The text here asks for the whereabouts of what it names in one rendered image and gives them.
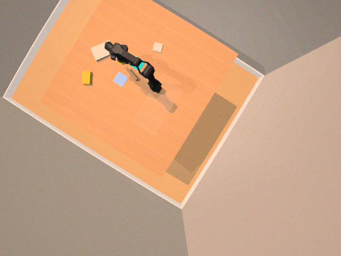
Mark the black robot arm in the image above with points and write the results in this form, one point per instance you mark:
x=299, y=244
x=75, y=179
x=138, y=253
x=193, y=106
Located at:
x=121, y=51

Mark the yellow rectangular block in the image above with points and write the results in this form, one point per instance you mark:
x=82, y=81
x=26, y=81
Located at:
x=87, y=77

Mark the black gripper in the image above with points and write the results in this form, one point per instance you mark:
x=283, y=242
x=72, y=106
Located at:
x=122, y=60

